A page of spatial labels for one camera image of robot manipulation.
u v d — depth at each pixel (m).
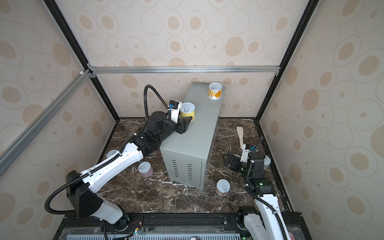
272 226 0.44
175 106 0.58
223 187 0.80
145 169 0.87
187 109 0.69
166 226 0.73
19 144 0.54
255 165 0.55
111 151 0.94
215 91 0.79
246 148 0.68
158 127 0.54
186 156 0.60
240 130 1.14
